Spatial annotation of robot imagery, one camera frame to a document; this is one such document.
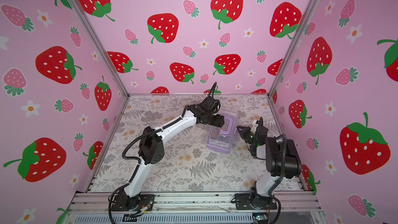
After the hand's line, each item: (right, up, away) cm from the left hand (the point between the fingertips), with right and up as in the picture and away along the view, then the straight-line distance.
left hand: (221, 122), depth 90 cm
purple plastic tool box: (0, -9, -6) cm, 11 cm away
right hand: (+9, -3, +4) cm, 10 cm away
